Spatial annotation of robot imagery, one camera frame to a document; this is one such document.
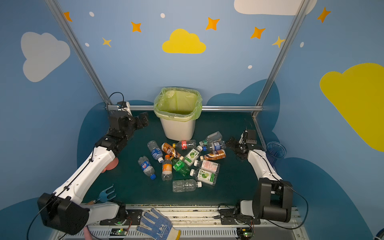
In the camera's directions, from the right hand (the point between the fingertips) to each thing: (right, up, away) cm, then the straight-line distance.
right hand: (232, 145), depth 89 cm
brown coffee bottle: (-39, -4, +6) cm, 40 cm away
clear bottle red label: (-29, -1, +7) cm, 29 cm away
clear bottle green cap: (-8, +4, +15) cm, 17 cm away
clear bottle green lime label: (-17, -18, -4) cm, 25 cm away
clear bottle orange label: (-39, -13, -3) cm, 41 cm away
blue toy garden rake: (-73, -27, -9) cm, 78 cm away
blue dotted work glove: (-42, -38, -18) cm, 59 cm away
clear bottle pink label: (-15, -12, -1) cm, 19 cm away
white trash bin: (-33, +9, +7) cm, 35 cm away
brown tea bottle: (-8, -7, +4) cm, 11 cm away
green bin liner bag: (-34, +27, +15) cm, 46 cm away
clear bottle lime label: (-24, -7, +4) cm, 26 cm away
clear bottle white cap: (-26, -21, -10) cm, 35 cm away
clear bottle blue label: (-47, -5, +4) cm, 47 cm away
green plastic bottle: (-32, -13, +1) cm, 34 cm away
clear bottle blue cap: (-50, -14, -3) cm, 52 cm away
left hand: (-51, +17, -12) cm, 55 cm away
